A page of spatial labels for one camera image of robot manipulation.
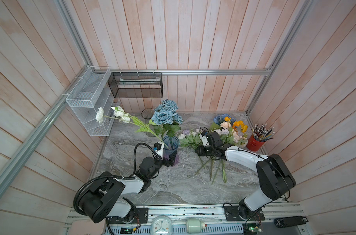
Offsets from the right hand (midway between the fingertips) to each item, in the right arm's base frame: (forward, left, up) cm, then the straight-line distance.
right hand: (197, 149), depth 93 cm
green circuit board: (-41, -25, -6) cm, 48 cm away
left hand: (-5, +16, +8) cm, 19 cm away
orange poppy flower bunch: (+15, -27, +9) cm, 32 cm away
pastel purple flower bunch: (+6, +3, +2) cm, 8 cm away
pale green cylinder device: (-41, +5, +3) cm, 42 cm away
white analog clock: (-41, +20, -2) cm, 46 cm away
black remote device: (-38, -38, -1) cm, 54 cm away
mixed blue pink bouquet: (+14, -19, +4) cm, 24 cm away
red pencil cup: (+3, -36, +1) cm, 37 cm away
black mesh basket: (+40, +43, +21) cm, 63 cm away
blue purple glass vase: (-4, +17, +12) cm, 21 cm away
